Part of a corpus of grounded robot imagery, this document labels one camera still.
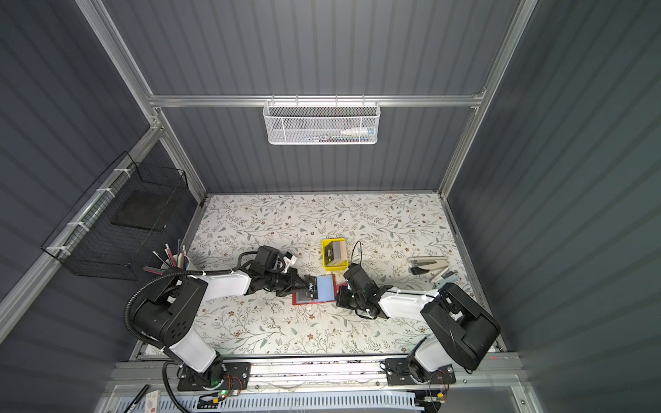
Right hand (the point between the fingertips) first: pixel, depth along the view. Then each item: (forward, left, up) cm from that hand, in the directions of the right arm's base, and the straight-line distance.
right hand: (337, 297), depth 88 cm
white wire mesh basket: (+80, +8, +20) cm, 83 cm away
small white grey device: (+8, -40, +1) cm, 41 cm away
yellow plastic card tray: (+17, +4, 0) cm, 17 cm away
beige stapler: (+12, -31, +1) cm, 33 cm away
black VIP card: (+4, +9, +1) cm, 9 cm away
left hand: (+2, +9, +3) cm, 9 cm away
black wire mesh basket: (+9, +63, +28) cm, 70 cm away
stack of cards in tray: (+16, -1, +3) cm, 17 cm away
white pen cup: (+8, +54, +10) cm, 56 cm away
